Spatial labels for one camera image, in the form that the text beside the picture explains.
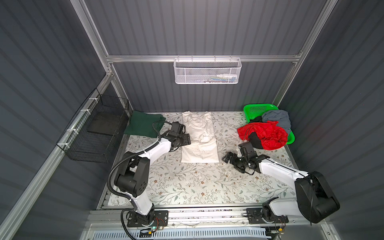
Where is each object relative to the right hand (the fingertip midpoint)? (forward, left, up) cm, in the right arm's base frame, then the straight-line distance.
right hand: (228, 162), depth 89 cm
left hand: (+13, +26, +6) cm, 30 cm away
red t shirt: (+15, -29, +5) cm, 33 cm away
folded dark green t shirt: (+34, +63, -2) cm, 71 cm away
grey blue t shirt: (+32, -40, +6) cm, 52 cm away
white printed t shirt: (+12, +15, -3) cm, 20 cm away
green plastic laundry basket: (+43, -24, +2) cm, 50 cm away
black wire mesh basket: (+3, +70, +26) cm, 75 cm away
